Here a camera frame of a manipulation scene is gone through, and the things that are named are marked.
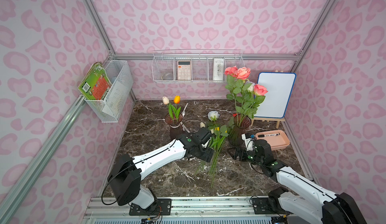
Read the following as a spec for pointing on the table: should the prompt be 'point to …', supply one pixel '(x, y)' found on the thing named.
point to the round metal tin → (168, 76)
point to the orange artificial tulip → (176, 100)
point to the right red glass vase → (241, 123)
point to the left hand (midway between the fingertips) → (207, 152)
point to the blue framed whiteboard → (279, 86)
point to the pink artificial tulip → (166, 101)
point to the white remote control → (218, 69)
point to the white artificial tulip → (202, 125)
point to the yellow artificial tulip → (217, 128)
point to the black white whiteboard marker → (268, 135)
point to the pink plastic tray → (277, 138)
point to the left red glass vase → (174, 119)
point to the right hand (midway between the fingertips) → (231, 149)
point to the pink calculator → (184, 70)
